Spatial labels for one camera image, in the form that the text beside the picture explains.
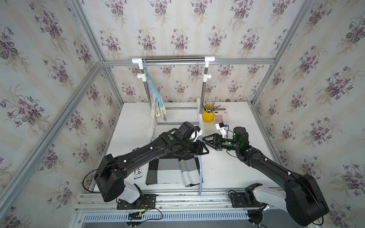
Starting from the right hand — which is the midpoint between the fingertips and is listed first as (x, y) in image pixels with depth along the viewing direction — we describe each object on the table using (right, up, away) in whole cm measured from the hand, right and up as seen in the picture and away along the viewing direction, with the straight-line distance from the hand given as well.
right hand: (206, 142), depth 76 cm
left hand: (0, -6, -5) cm, 8 cm away
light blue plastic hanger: (-3, -21, -3) cm, 21 cm away
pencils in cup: (+8, +20, +28) cm, 36 cm away
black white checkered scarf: (-17, -18, +8) cm, 26 cm away
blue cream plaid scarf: (-29, +17, +12) cm, 36 cm away
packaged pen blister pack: (-40, -20, +6) cm, 45 cm away
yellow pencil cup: (+6, +13, +27) cm, 31 cm away
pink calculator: (+17, +14, +32) cm, 39 cm away
